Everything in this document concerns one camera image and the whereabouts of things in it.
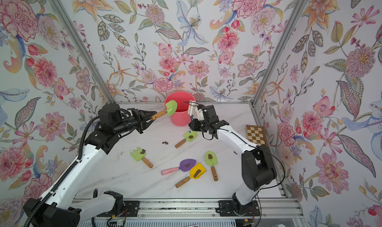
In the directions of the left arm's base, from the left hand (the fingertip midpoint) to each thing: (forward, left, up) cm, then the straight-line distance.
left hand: (158, 112), depth 65 cm
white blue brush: (+14, -15, -15) cm, 25 cm away
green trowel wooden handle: (+8, -4, -6) cm, 11 cm away
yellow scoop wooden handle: (-13, -18, -37) cm, 43 cm away
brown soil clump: (+6, +2, -37) cm, 38 cm away
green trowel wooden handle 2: (+10, -14, -37) cm, 41 cm away
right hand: (+10, -14, -21) cm, 27 cm away
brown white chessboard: (+10, -58, -35) cm, 69 cm away
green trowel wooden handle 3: (-6, -27, -37) cm, 46 cm away
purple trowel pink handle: (-9, -11, -37) cm, 40 cm away
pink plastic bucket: (+23, -7, -33) cm, 41 cm away
